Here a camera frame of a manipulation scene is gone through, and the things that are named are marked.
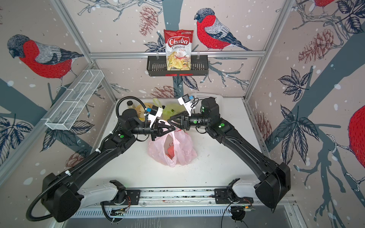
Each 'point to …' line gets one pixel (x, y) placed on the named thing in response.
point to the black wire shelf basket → (157, 66)
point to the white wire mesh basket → (74, 99)
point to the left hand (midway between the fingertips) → (175, 127)
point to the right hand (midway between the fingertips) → (169, 120)
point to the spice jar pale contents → (130, 105)
